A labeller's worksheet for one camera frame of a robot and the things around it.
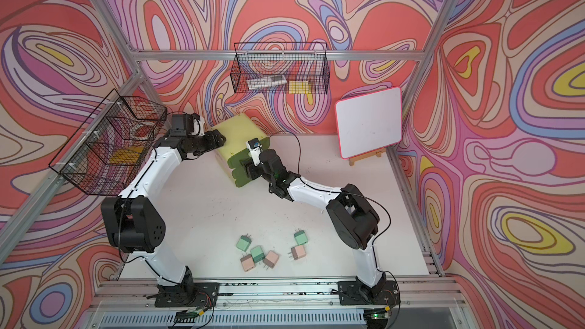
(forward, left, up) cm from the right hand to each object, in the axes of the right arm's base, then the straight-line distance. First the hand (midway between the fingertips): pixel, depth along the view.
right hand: (250, 163), depth 88 cm
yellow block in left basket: (-7, +36, +15) cm, 40 cm away
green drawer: (-1, +5, +3) cm, 6 cm away
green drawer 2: (-5, +3, 0) cm, 6 cm away
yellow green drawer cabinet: (+8, +8, +6) cm, 13 cm away
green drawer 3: (-1, +6, -12) cm, 14 cm away
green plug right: (-24, -19, -16) cm, 34 cm away
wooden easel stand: (+14, -58, -13) cm, 61 cm away
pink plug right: (-30, -17, -15) cm, 38 cm away
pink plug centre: (-32, -8, -15) cm, 36 cm away
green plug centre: (-30, -3, -15) cm, 33 cm away
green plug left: (-25, +3, -16) cm, 30 cm away
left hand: (+8, +12, +5) cm, 15 cm away
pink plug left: (-33, 0, -15) cm, 36 cm away
